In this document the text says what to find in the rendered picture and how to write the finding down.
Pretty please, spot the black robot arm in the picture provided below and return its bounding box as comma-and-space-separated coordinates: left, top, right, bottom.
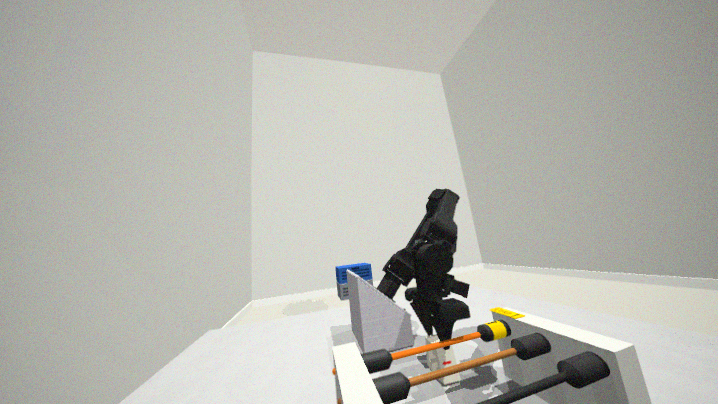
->
374, 188, 470, 303

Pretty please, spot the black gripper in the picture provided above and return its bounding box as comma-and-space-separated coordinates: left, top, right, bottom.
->
405, 270, 471, 341

